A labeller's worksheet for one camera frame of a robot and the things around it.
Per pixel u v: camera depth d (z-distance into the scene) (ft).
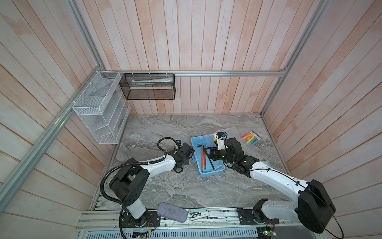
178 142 2.69
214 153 2.34
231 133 3.63
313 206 1.32
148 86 3.41
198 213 2.41
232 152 2.05
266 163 3.00
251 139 3.41
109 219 2.46
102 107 2.38
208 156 2.45
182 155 2.32
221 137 2.38
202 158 3.12
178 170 2.47
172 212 2.40
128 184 1.48
